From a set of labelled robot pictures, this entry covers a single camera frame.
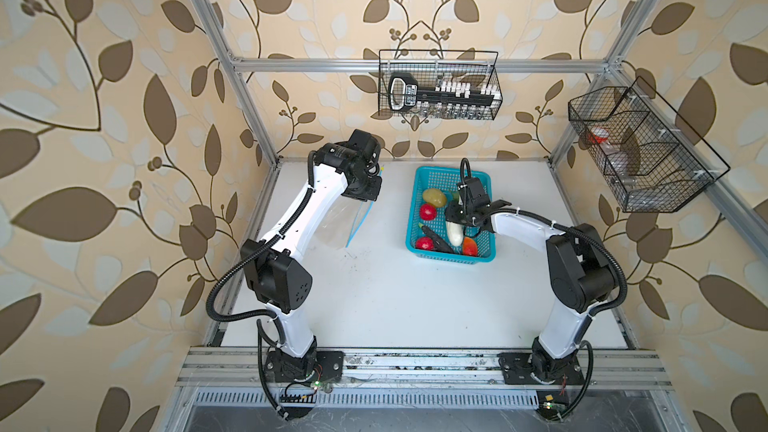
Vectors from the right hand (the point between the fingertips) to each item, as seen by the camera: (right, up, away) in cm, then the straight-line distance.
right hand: (451, 214), depth 96 cm
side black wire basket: (+45, +15, -24) cm, 53 cm away
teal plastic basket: (+8, -10, -3) cm, 13 cm away
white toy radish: (0, -5, -6) cm, 8 cm away
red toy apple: (-9, -9, -5) cm, 14 cm away
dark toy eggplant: (-5, -9, -3) cm, 10 cm away
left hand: (-25, +8, -16) cm, 30 cm away
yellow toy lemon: (-5, +6, +8) cm, 11 cm away
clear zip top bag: (-37, -3, +6) cm, 38 cm away
